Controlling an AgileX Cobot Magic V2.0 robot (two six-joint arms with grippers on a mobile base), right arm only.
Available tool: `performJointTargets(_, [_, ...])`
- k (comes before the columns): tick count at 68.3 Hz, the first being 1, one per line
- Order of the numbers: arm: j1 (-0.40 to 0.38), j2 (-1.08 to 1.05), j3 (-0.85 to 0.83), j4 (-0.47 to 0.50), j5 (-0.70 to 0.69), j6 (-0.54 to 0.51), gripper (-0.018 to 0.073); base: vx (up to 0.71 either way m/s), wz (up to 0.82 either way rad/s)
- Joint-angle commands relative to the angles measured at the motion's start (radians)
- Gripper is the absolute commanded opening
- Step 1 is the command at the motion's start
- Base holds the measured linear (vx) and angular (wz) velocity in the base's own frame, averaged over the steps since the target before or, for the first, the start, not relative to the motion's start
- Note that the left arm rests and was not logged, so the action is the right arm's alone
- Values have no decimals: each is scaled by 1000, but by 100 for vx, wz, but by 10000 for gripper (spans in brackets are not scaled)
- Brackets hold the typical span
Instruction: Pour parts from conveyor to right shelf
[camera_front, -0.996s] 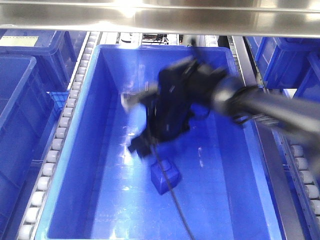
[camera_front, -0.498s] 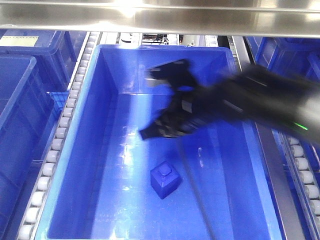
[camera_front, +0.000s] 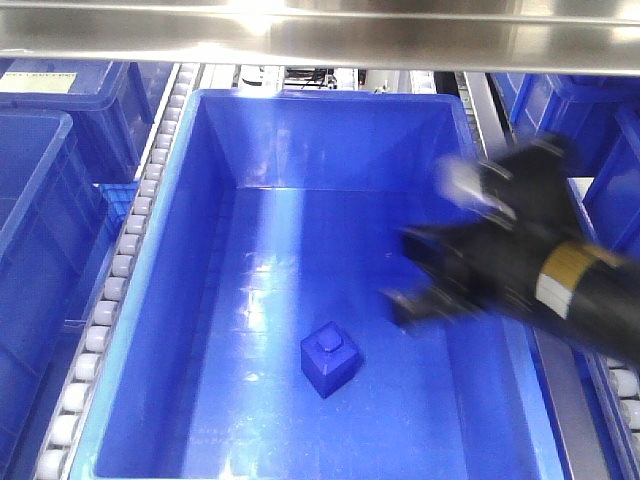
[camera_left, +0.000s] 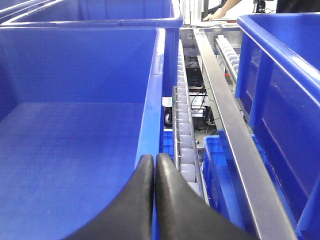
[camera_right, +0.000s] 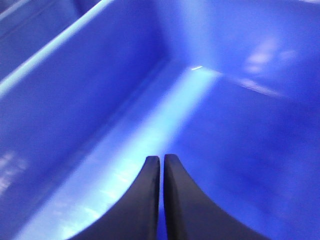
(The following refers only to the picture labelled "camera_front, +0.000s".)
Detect blue bin with pale label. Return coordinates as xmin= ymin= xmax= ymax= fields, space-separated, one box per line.
xmin=0 ymin=58 xmax=174 ymax=184

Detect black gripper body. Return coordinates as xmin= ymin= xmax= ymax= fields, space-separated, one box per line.
xmin=439 ymin=219 xmax=576 ymax=314

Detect blue plastic box slanted corners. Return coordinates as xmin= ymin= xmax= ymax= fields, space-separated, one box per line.
xmin=299 ymin=320 xmax=364 ymax=400

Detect steel rack with rollers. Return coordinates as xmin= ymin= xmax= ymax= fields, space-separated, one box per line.
xmin=0 ymin=0 xmax=640 ymax=480

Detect blue ribbed plastic piece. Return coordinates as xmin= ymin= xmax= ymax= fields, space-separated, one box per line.
xmin=97 ymin=182 xmax=140 ymax=236

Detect blue plastic bin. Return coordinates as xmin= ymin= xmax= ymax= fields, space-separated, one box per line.
xmin=0 ymin=110 xmax=124 ymax=480
xmin=582 ymin=107 xmax=640 ymax=251
xmin=492 ymin=72 xmax=640 ymax=176

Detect large empty blue bin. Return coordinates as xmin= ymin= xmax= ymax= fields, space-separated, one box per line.
xmin=69 ymin=88 xmax=574 ymax=480

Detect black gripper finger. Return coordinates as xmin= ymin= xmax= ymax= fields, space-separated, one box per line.
xmin=382 ymin=287 xmax=481 ymax=326
xmin=398 ymin=224 xmax=474 ymax=276

